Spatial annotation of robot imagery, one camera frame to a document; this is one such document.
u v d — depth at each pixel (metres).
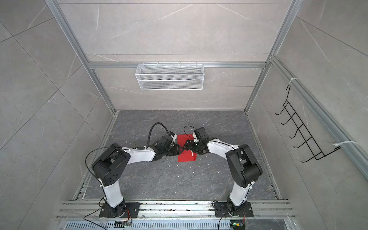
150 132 0.75
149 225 0.70
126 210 0.72
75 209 0.75
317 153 0.58
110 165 0.49
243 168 0.47
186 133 1.05
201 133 0.76
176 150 0.84
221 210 0.73
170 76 1.00
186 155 0.93
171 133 0.87
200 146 0.70
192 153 0.95
